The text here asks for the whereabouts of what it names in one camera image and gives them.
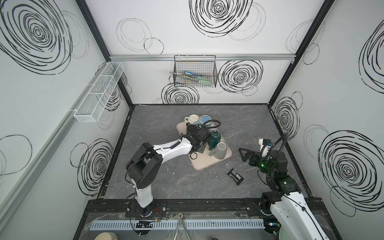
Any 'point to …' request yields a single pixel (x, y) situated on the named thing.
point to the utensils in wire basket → (195, 78)
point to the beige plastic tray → (200, 161)
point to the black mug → (191, 128)
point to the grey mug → (220, 152)
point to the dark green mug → (214, 138)
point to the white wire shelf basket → (92, 106)
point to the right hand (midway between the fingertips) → (242, 152)
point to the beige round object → (106, 236)
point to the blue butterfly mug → (204, 118)
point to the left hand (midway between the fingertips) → (200, 144)
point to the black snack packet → (235, 177)
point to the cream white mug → (192, 118)
